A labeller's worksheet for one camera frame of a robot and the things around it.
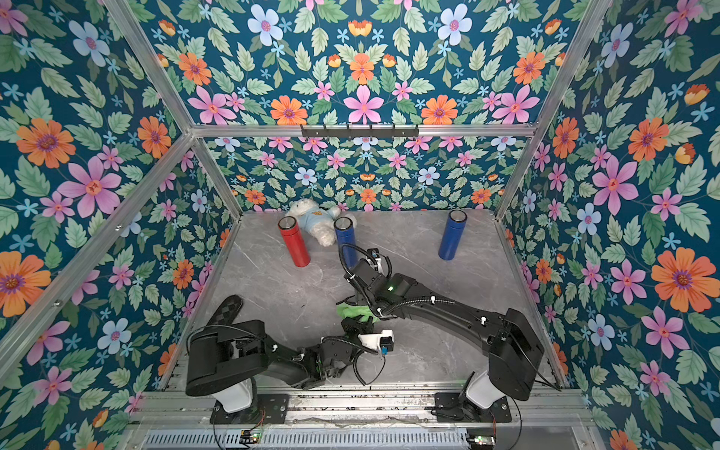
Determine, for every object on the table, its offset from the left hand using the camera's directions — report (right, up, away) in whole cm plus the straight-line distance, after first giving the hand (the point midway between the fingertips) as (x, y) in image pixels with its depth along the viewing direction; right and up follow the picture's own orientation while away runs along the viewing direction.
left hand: (371, 306), depth 80 cm
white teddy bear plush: (-23, +27, +27) cm, 45 cm away
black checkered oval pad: (-47, -4, +9) cm, 48 cm away
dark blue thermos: (-9, +21, +10) cm, 25 cm away
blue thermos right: (+27, +21, +14) cm, 37 cm away
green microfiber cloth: (-7, -1, -2) cm, 7 cm away
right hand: (0, +6, +2) cm, 6 cm away
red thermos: (-26, +19, +11) cm, 34 cm away
